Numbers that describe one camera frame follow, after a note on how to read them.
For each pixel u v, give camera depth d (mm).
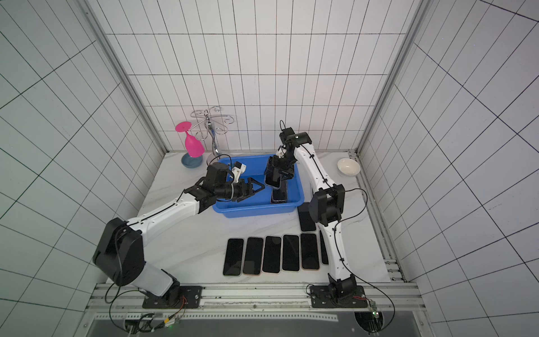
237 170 771
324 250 670
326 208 598
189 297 727
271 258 816
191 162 1141
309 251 829
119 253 423
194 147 993
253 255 813
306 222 905
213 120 945
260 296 743
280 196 976
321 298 726
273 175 981
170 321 670
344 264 632
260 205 830
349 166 1091
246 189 712
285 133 775
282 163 812
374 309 696
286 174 834
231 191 711
